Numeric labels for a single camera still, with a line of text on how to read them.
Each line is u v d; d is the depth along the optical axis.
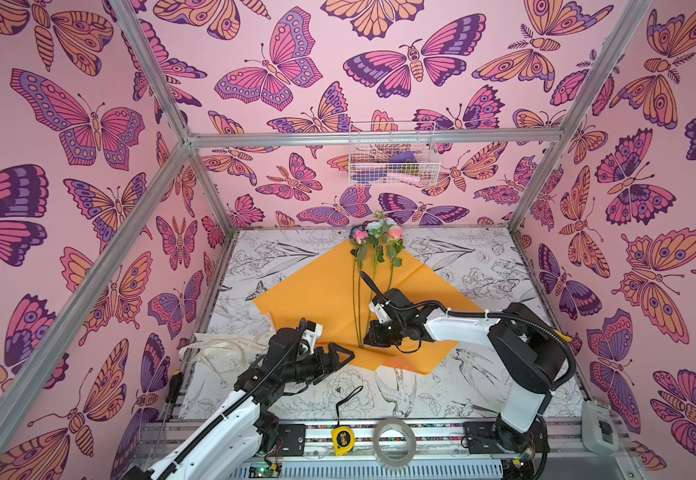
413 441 0.70
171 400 0.82
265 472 0.72
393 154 0.95
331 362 0.69
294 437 0.73
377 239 1.12
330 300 0.96
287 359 0.64
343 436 0.73
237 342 0.90
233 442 0.58
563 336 0.90
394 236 1.13
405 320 0.72
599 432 0.70
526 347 0.48
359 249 1.09
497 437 0.65
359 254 1.09
